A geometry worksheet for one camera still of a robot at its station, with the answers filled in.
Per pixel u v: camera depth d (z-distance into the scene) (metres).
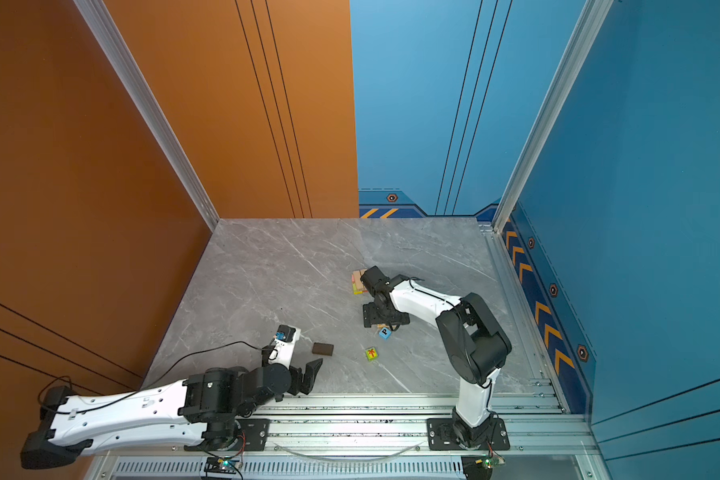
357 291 0.98
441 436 0.72
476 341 0.48
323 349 0.87
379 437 0.75
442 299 0.54
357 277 1.00
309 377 0.64
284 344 0.62
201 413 0.49
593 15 0.70
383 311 0.77
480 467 0.70
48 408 0.45
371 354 0.85
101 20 0.70
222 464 0.71
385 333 0.89
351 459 0.71
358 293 0.99
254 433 0.75
